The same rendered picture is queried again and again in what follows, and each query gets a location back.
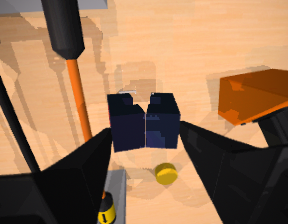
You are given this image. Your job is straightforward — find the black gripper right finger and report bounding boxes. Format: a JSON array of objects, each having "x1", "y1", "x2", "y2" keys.
[{"x1": 179, "y1": 121, "x2": 288, "y2": 224}]

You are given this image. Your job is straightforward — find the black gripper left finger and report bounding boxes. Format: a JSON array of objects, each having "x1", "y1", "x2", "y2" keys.
[{"x1": 0, "y1": 127, "x2": 112, "y2": 224}]

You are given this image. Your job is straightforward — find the yellow cylinder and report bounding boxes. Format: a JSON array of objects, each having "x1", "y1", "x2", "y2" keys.
[{"x1": 155, "y1": 163, "x2": 178, "y2": 185}]

